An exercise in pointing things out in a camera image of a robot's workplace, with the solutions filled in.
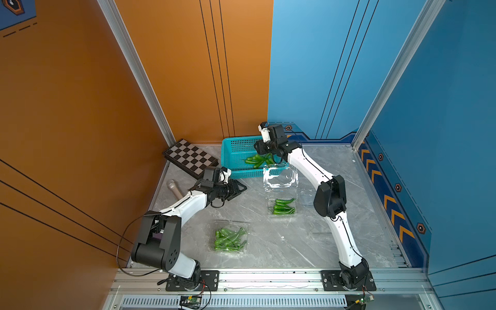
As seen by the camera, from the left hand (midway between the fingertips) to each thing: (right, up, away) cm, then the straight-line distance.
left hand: (245, 186), depth 88 cm
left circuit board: (-19, -41, -17) cm, 48 cm away
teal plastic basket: (-8, +18, +28) cm, 34 cm away
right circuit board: (+44, -39, -18) cm, 62 cm away
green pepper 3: (+5, +13, +18) cm, 23 cm away
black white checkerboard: (-32, +13, +21) cm, 40 cm away
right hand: (+7, +21, +9) cm, 24 cm away
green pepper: (+19, -8, +8) cm, 22 cm away
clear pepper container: (+24, -10, +6) cm, 27 cm away
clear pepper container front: (-7, -20, -7) cm, 23 cm away
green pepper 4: (+12, +13, +21) cm, 27 cm away
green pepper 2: (+17, -11, +1) cm, 20 cm away
